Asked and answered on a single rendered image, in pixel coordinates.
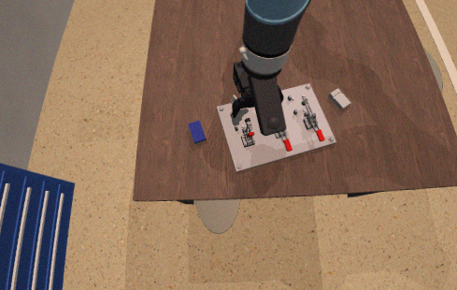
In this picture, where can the black toggle clamp with red handle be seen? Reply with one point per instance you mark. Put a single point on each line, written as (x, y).
(310, 122)

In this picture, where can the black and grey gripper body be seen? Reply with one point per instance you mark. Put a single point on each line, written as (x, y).
(242, 82)

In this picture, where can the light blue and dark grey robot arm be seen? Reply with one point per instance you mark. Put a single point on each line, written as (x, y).
(268, 33)

